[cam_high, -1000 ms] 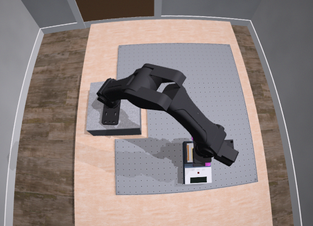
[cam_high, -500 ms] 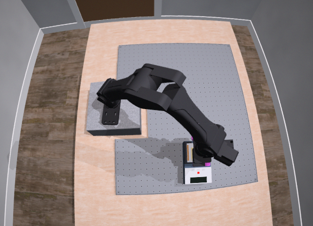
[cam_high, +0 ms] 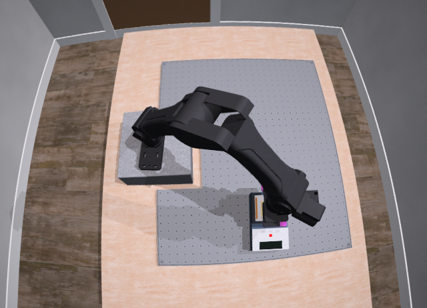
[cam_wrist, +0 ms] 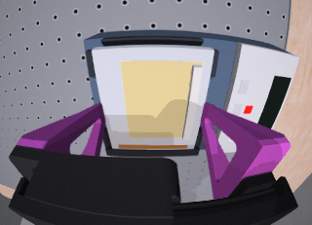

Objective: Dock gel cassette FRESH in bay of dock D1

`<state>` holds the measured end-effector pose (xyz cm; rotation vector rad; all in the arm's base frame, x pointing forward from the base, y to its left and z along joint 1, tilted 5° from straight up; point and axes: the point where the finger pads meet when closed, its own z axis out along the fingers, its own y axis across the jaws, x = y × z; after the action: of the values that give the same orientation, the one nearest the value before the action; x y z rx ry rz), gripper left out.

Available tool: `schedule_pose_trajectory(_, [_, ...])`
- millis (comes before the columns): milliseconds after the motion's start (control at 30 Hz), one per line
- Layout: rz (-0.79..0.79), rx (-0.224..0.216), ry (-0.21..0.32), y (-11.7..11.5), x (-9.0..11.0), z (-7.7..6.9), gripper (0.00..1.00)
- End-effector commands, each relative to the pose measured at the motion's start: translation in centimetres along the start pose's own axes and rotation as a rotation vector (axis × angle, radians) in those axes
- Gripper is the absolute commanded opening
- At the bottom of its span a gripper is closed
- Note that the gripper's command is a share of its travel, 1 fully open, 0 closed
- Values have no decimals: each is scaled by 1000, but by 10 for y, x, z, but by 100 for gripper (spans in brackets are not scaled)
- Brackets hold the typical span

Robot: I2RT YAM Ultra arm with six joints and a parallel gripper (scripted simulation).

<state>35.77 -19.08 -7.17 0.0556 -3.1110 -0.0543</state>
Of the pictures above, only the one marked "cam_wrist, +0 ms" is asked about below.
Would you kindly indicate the grey perforated base plate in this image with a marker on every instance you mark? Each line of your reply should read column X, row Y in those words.
column 43, row 69

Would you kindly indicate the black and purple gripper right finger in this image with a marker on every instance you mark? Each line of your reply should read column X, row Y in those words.
column 258, row 149

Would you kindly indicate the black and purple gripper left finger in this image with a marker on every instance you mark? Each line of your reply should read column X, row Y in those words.
column 57, row 136

